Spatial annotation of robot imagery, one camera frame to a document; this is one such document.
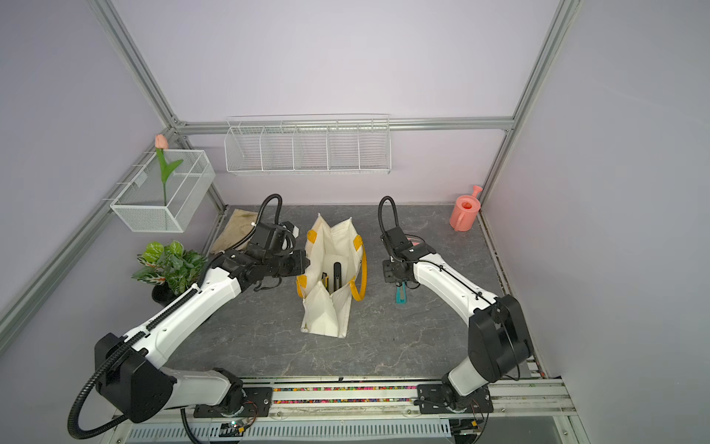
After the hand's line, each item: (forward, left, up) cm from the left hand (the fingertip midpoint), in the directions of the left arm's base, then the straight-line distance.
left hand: (309, 264), depth 79 cm
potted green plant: (0, +37, +2) cm, 37 cm away
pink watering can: (+27, -57, -9) cm, 64 cm away
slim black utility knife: (+6, -6, -18) cm, 20 cm away
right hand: (+1, -26, -9) cm, 28 cm away
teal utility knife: (-2, -28, -18) cm, 34 cm away
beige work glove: (+35, +35, -20) cm, 53 cm away
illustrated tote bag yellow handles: (-9, -3, -13) cm, 16 cm away
